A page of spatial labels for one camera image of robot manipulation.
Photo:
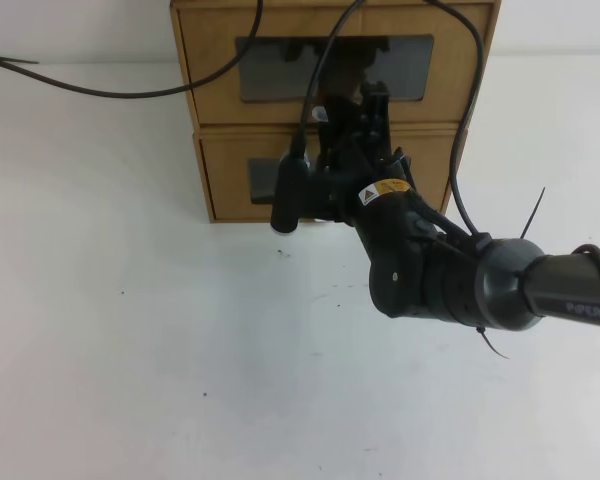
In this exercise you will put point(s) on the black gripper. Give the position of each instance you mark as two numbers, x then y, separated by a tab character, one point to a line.
344	179

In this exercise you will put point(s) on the white drawer handle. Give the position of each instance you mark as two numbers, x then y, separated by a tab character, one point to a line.
319	114

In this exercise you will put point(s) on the cardboard drawer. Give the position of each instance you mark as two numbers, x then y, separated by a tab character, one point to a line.
265	54

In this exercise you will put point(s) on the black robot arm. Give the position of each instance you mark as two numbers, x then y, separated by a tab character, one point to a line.
422	265

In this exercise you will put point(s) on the lower cardboard shoebox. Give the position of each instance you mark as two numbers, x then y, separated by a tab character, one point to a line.
226	153

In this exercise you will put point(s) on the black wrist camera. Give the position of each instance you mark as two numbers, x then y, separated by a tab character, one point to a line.
288	202

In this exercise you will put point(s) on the black cable tie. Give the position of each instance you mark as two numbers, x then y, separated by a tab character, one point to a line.
533	213

